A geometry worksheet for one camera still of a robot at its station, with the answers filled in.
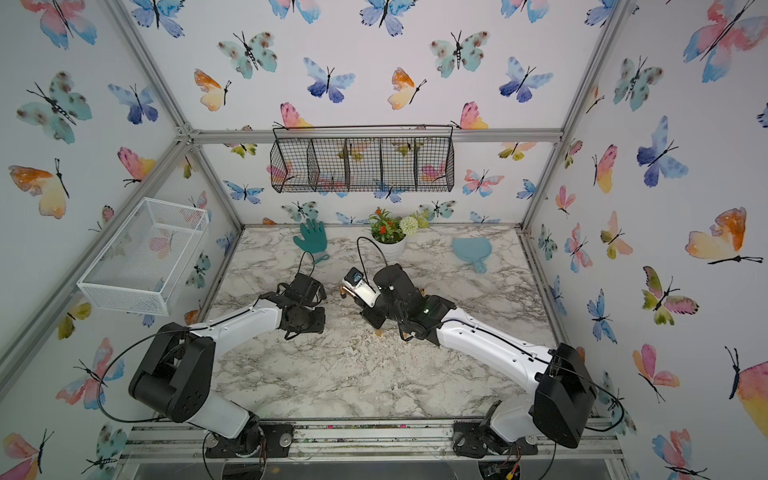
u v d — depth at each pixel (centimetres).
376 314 66
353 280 64
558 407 39
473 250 114
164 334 46
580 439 42
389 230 97
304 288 73
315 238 118
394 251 104
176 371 44
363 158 98
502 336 47
